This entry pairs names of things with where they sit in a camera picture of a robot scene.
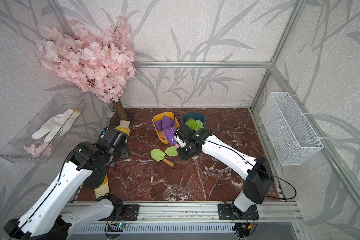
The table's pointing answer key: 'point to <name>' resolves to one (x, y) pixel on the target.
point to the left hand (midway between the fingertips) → (125, 152)
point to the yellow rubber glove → (123, 126)
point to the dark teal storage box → (195, 116)
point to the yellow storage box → (159, 134)
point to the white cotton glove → (57, 125)
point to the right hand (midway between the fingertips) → (181, 154)
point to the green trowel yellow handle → (191, 123)
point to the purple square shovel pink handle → (170, 135)
